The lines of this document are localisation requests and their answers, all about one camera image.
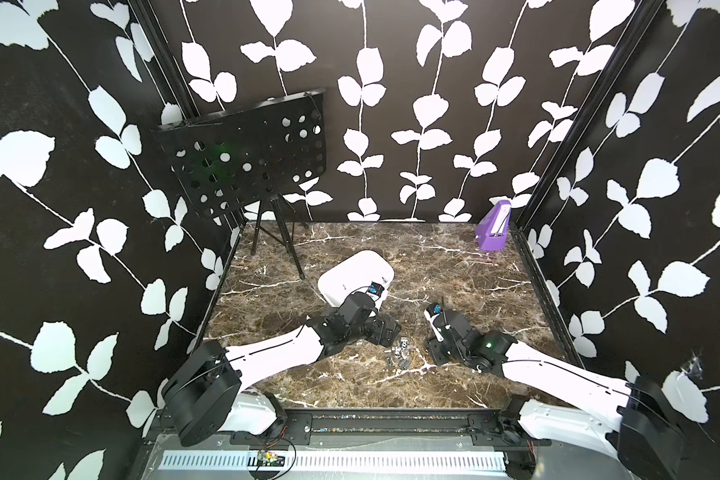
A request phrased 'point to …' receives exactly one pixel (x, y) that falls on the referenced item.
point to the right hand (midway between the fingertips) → (428, 338)
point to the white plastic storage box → (355, 275)
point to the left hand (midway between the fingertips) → (389, 317)
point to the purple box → (491, 230)
